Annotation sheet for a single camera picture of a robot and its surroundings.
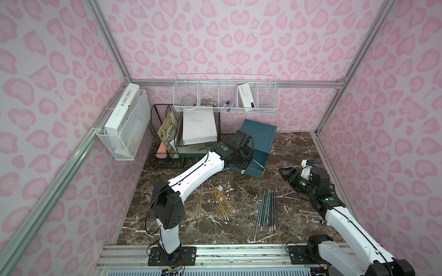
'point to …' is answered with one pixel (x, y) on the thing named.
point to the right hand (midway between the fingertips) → (281, 172)
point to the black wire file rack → (160, 158)
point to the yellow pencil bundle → (221, 199)
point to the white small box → (246, 95)
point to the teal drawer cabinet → (263, 137)
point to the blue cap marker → (228, 102)
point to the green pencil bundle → (268, 212)
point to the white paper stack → (198, 127)
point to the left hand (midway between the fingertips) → (257, 153)
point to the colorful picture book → (167, 131)
